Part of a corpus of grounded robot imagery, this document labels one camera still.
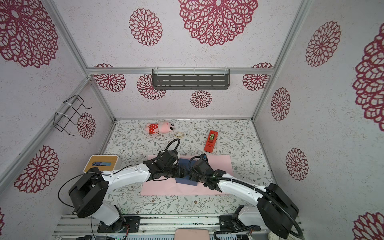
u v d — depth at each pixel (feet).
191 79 3.19
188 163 2.35
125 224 2.39
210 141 3.31
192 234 2.27
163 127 3.48
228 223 2.45
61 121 2.39
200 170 2.13
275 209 1.35
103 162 3.02
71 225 2.46
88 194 1.43
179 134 3.61
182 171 2.53
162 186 2.88
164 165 2.17
